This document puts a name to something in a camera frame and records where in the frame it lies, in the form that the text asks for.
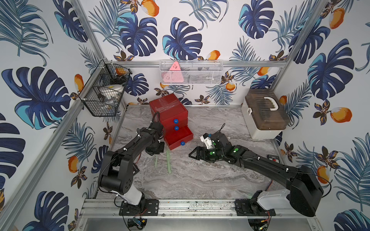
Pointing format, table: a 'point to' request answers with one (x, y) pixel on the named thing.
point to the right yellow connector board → (273, 158)
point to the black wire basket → (105, 74)
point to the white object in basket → (113, 92)
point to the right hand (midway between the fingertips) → (194, 155)
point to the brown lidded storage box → (264, 114)
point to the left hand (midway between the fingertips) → (158, 150)
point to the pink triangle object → (175, 74)
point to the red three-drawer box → (173, 116)
